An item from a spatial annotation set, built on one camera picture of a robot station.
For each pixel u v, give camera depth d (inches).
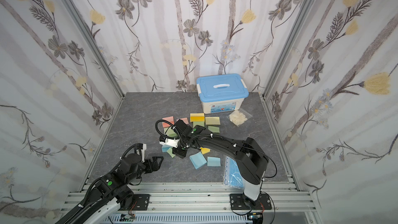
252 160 17.9
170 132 26.5
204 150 35.7
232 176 32.0
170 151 31.4
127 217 27.7
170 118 43.2
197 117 42.4
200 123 41.5
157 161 28.2
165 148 34.7
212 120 41.4
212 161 34.9
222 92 38.7
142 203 29.0
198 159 34.1
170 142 27.8
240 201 28.9
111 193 21.5
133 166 23.7
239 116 41.9
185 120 42.5
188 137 23.9
